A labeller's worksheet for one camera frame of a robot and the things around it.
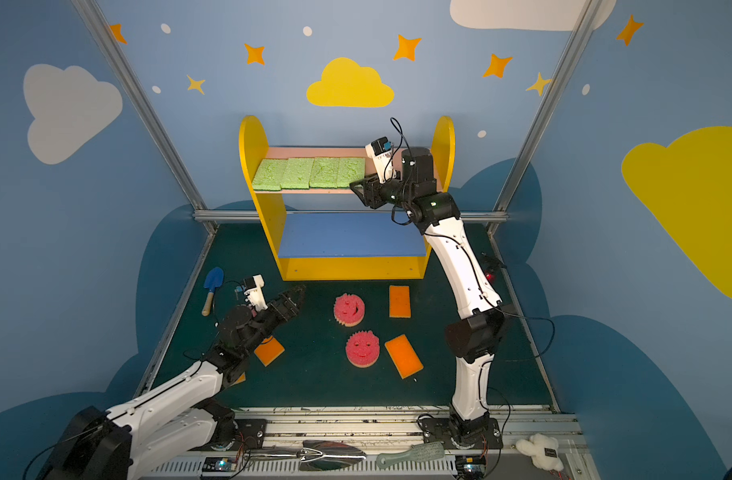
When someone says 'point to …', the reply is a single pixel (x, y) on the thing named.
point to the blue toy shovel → (213, 280)
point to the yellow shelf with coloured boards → (325, 233)
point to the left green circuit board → (219, 464)
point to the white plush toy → (543, 451)
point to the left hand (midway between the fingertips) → (297, 289)
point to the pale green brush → (416, 452)
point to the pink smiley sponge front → (363, 348)
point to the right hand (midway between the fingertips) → (360, 179)
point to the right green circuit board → (470, 465)
